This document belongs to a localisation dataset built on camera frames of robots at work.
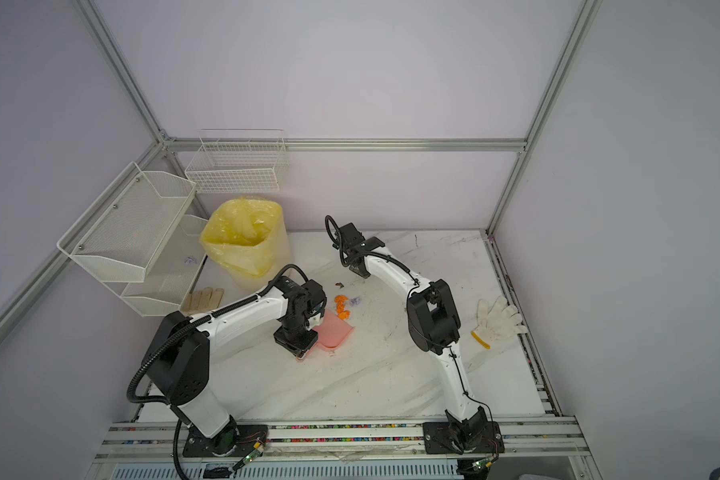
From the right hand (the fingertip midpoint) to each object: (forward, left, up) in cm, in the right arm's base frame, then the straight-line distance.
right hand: (369, 255), depth 98 cm
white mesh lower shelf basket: (-10, +62, +1) cm, 63 cm away
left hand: (-33, +19, -4) cm, 38 cm away
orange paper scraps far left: (-10, +10, -11) cm, 18 cm away
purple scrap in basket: (-5, +57, +4) cm, 57 cm away
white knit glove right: (-17, -43, -14) cm, 48 cm away
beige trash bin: (-5, +28, +3) cm, 28 cm away
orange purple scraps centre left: (-11, +5, -11) cm, 16 cm away
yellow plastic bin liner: (+8, +45, +3) cm, 46 cm away
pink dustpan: (-22, +12, -11) cm, 28 cm away
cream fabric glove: (-11, +58, -12) cm, 60 cm away
